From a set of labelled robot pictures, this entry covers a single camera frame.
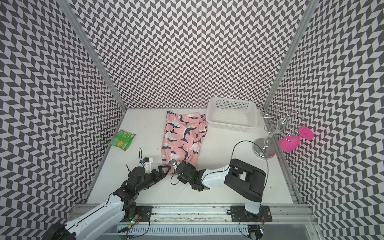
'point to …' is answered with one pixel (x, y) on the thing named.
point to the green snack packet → (122, 139)
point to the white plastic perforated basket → (232, 114)
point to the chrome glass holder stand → (265, 147)
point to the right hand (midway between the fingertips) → (182, 169)
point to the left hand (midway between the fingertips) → (167, 171)
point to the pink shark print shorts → (182, 135)
